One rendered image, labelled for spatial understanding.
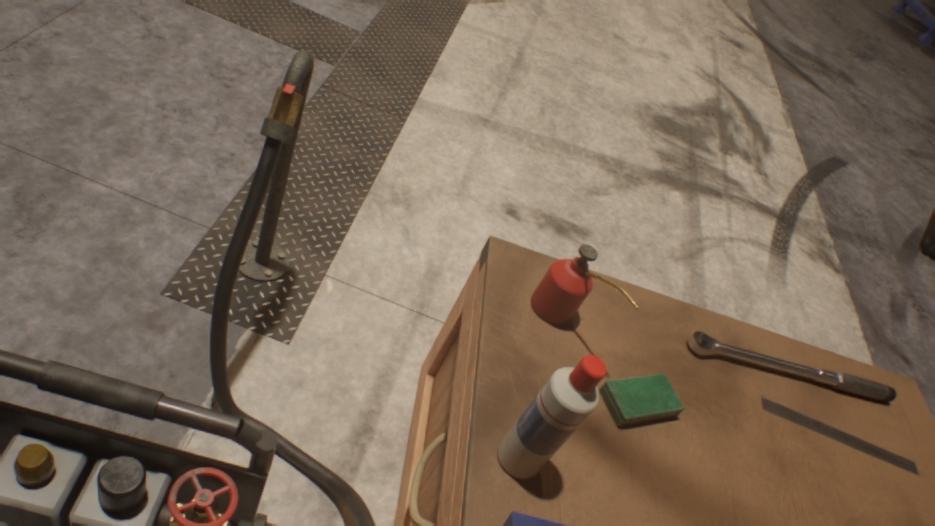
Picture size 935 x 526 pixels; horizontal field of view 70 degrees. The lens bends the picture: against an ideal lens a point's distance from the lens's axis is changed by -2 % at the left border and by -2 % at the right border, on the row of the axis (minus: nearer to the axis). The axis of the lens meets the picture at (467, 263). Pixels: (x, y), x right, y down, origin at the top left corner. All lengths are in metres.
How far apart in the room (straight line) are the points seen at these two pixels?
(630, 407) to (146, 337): 0.98
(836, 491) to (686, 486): 0.31
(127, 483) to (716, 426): 0.88
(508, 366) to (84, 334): 0.88
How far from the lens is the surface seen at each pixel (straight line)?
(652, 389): 1.15
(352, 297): 1.69
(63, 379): 0.82
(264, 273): 1.68
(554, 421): 0.85
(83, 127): 2.03
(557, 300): 1.13
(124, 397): 0.80
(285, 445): 1.40
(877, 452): 1.47
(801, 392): 1.43
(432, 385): 1.45
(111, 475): 0.83
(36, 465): 0.85
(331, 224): 1.84
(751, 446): 1.25
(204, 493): 0.82
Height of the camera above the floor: 1.25
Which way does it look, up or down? 41 degrees down
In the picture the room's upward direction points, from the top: 27 degrees clockwise
